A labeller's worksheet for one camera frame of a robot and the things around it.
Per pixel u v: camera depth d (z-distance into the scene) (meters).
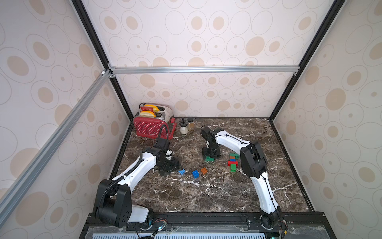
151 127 0.97
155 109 0.98
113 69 0.90
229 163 0.93
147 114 0.95
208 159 0.94
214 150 0.83
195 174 0.87
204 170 0.90
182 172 0.89
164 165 0.71
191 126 1.10
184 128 1.09
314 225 0.73
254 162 0.57
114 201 0.42
